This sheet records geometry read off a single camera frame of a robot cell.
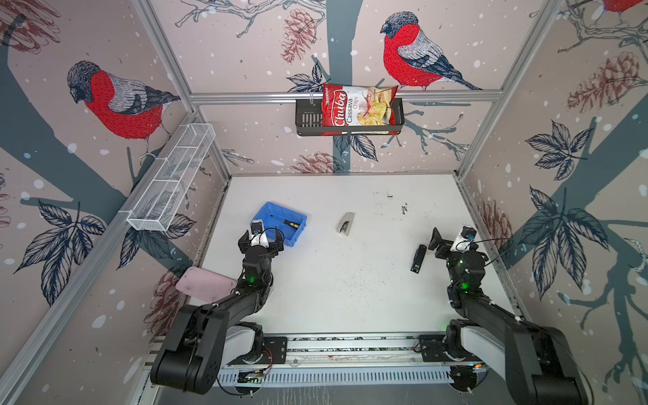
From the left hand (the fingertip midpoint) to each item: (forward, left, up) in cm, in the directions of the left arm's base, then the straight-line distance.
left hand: (265, 224), depth 86 cm
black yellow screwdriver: (+10, -5, -14) cm, 18 cm away
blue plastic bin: (+11, +3, -17) cm, 20 cm away
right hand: (-1, -64, -1) cm, 64 cm away
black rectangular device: (-8, -54, -11) cm, 56 cm away
